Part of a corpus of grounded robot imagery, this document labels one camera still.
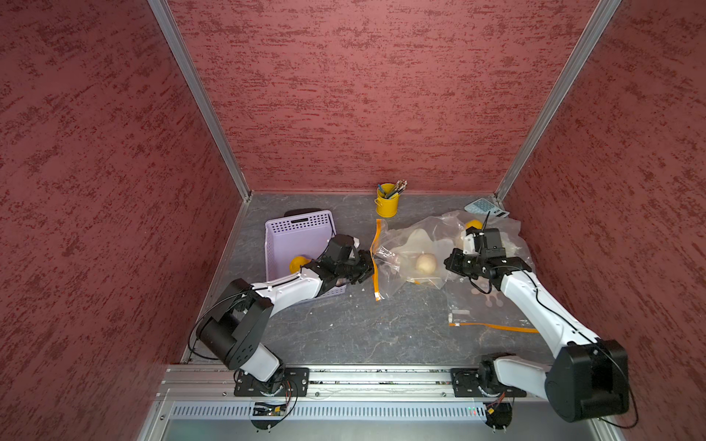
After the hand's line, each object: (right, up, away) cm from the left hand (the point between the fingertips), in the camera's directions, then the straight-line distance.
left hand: (382, 269), depth 84 cm
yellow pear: (-29, +1, +7) cm, 29 cm away
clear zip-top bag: (+14, +5, +16) cm, 22 cm away
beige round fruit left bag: (+16, +1, +8) cm, 18 cm away
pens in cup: (+7, +27, +17) cm, 33 cm away
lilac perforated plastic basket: (-29, +10, +23) cm, 38 cm away
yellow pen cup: (+5, +20, +26) cm, 33 cm away
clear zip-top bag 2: (+29, -13, +5) cm, 33 cm away
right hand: (+20, +1, +1) cm, 20 cm away
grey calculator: (+47, +22, +32) cm, 61 cm away
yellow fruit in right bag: (+40, +14, +24) cm, 49 cm away
